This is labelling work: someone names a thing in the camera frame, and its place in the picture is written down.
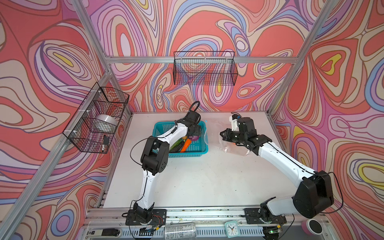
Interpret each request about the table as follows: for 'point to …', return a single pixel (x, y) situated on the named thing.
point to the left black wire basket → (91, 129)
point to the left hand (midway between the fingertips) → (196, 130)
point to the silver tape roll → (106, 123)
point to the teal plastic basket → (195, 148)
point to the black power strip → (104, 233)
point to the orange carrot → (186, 144)
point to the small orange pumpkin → (234, 143)
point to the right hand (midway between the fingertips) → (221, 136)
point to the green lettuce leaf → (176, 146)
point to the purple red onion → (194, 138)
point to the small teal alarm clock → (232, 229)
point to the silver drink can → (180, 231)
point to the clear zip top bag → (213, 129)
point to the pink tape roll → (311, 226)
